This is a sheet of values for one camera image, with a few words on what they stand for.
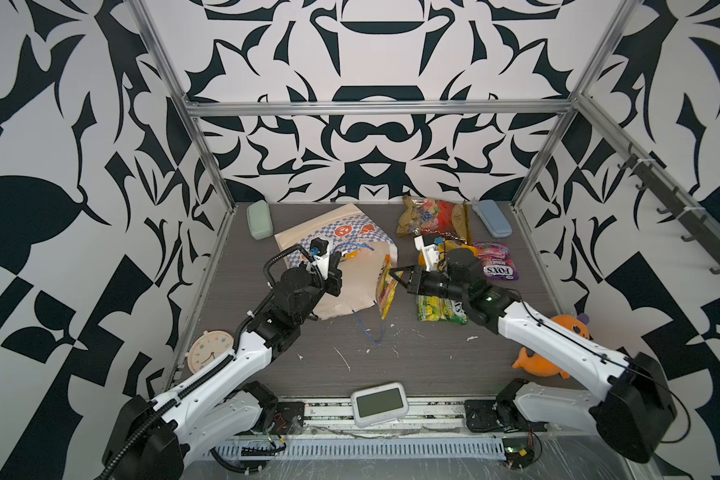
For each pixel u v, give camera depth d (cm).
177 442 40
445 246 101
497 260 100
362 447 71
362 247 76
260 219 111
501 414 68
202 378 46
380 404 73
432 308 90
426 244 70
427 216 110
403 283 71
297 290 55
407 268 71
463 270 59
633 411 39
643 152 70
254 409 61
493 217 112
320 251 62
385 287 76
